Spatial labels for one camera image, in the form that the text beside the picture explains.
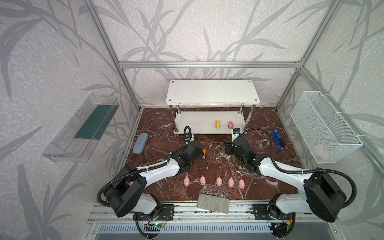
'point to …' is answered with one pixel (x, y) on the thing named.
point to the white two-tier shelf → (211, 107)
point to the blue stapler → (280, 141)
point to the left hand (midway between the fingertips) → (200, 143)
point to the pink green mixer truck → (230, 124)
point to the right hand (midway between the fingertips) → (227, 136)
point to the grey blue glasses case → (140, 143)
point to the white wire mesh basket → (327, 137)
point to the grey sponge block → (212, 203)
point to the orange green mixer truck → (217, 124)
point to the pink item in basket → (321, 150)
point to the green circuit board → (153, 227)
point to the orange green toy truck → (204, 153)
